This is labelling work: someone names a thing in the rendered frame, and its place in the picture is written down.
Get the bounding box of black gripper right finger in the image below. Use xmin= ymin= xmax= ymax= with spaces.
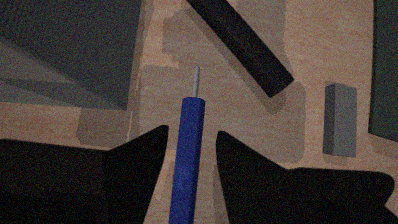
xmin=216 ymin=131 xmax=395 ymax=224

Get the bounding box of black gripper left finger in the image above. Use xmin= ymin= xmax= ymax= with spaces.
xmin=0 ymin=125 xmax=169 ymax=224

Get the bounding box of grey keyboard with white letter keys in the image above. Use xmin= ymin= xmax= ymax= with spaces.
xmin=368 ymin=0 xmax=398 ymax=142

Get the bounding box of dark blue stylus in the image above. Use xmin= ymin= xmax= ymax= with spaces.
xmin=168 ymin=65 xmax=205 ymax=224

